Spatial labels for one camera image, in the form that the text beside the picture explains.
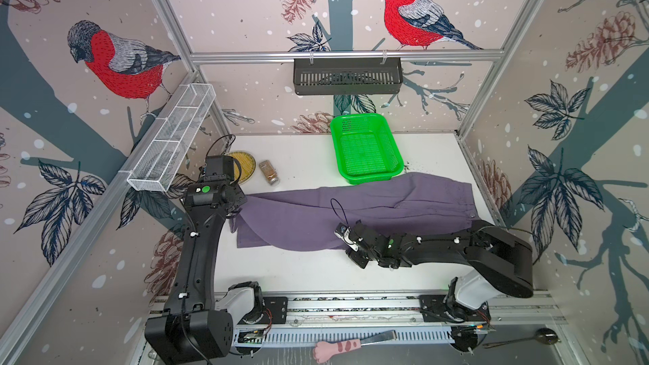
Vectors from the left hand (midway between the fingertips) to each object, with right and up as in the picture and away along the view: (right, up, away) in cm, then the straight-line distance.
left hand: (234, 194), depth 75 cm
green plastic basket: (+46, +16, +42) cm, 65 cm away
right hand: (+37, -19, +12) cm, 43 cm away
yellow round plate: (-7, +7, +33) cm, 34 cm away
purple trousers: (+49, -9, +19) cm, 53 cm away
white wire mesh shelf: (-20, +9, -4) cm, 22 cm away
